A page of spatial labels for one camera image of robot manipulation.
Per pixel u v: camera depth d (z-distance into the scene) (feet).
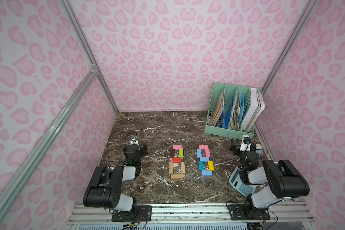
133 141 2.57
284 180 1.48
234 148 2.67
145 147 2.85
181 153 3.11
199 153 3.11
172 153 3.12
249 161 2.22
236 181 2.66
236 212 2.37
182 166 2.90
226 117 3.75
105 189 1.46
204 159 3.04
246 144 2.46
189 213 2.46
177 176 2.81
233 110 2.99
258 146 3.13
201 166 2.89
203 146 3.21
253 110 2.96
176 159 3.03
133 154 2.30
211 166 2.89
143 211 2.45
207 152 3.12
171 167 2.89
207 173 2.82
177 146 3.23
